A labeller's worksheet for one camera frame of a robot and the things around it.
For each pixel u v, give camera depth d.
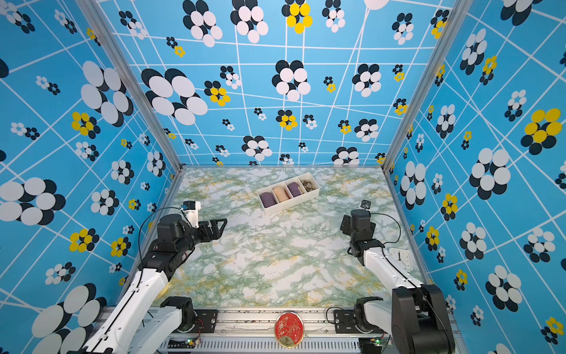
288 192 1.03
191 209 0.69
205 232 0.69
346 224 0.83
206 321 0.74
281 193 1.02
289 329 0.69
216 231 0.71
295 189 1.04
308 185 1.05
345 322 0.73
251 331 0.73
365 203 0.76
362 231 0.67
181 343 0.72
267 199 0.99
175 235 0.62
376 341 0.71
